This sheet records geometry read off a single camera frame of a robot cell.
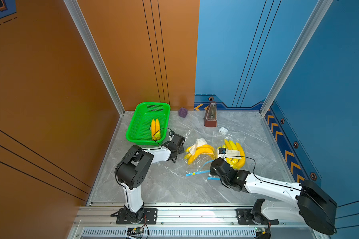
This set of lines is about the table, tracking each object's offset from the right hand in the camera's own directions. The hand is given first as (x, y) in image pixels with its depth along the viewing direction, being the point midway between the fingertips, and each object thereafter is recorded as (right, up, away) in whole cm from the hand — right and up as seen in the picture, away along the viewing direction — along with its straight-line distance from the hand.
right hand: (211, 163), depth 85 cm
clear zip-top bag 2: (+8, +11, +16) cm, 22 cm away
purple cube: (-17, +32, +30) cm, 47 cm away
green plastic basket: (-48, +17, +21) cm, 55 cm away
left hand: (-18, +9, +14) cm, 24 cm away
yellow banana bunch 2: (+16, -1, +4) cm, 17 cm away
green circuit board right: (+21, -29, -13) cm, 39 cm away
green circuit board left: (-37, -29, -14) cm, 49 cm away
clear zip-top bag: (-6, 0, -3) cm, 7 cm away
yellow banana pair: (-36, +19, +20) cm, 45 cm away
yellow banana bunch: (-7, +7, +1) cm, 10 cm away
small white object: (+13, +18, +22) cm, 31 cm away
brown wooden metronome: (+3, +28, +20) cm, 35 cm away
